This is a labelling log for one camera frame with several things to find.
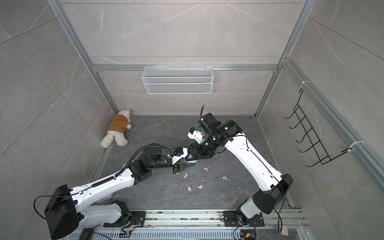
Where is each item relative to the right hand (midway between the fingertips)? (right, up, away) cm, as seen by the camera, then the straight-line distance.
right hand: (191, 157), depth 66 cm
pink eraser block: (+44, -36, +3) cm, 57 cm away
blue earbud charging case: (0, -1, -3) cm, 3 cm away
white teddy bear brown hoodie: (-54, +12, +38) cm, 67 cm away
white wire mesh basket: (-1, +47, +34) cm, 58 cm away
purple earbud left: (-4, -15, +21) cm, 27 cm away
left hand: (+1, 0, +1) cm, 2 cm away
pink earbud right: (+5, -21, +17) cm, 27 cm away
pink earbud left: (-2, -21, +17) cm, 27 cm away
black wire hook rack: (+54, +7, -4) cm, 55 cm away
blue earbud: (+19, -16, +21) cm, 32 cm away
